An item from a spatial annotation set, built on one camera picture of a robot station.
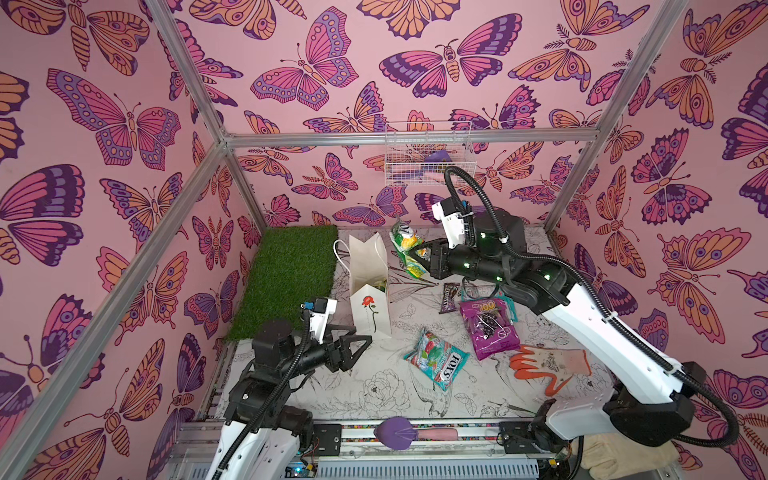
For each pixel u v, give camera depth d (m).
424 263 0.58
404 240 0.57
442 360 0.84
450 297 0.98
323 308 0.59
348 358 0.58
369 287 0.73
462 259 0.52
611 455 0.70
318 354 0.58
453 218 0.54
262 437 0.47
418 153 0.97
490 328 0.86
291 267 1.07
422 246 0.58
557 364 0.84
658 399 0.38
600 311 0.41
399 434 0.73
